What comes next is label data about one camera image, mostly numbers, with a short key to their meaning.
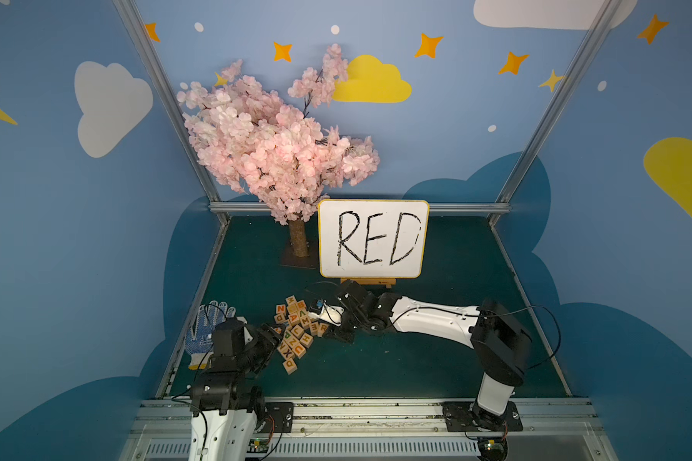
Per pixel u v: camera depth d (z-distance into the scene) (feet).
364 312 2.13
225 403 1.62
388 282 3.17
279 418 2.36
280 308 2.98
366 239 2.99
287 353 2.71
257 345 2.11
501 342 1.53
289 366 2.65
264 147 2.04
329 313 2.30
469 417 2.44
